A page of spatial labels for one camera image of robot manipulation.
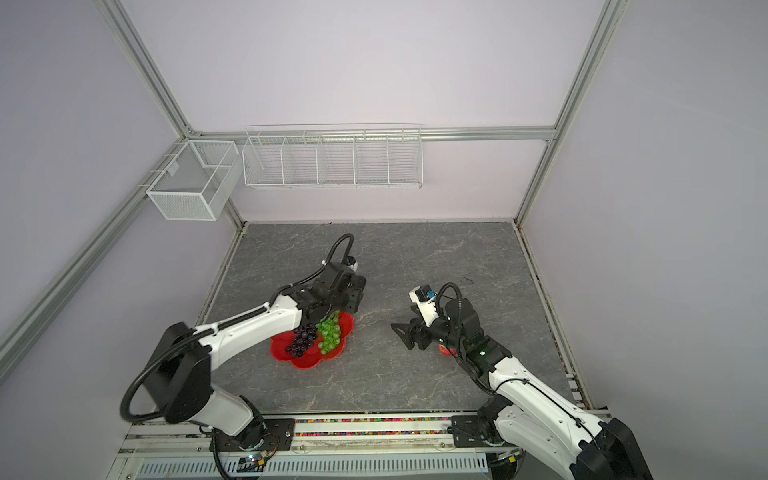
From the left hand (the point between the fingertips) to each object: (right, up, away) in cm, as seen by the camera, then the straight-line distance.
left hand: (352, 296), depth 86 cm
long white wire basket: (-8, +45, +11) cm, 47 cm away
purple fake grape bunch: (-14, -12, +1) cm, 18 cm away
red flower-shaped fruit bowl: (-12, -17, +1) cm, 21 cm away
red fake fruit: (+27, -15, -2) cm, 31 cm away
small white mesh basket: (-56, +37, +16) cm, 69 cm away
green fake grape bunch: (-6, -10, 0) cm, 12 cm away
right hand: (+15, -4, -9) cm, 18 cm away
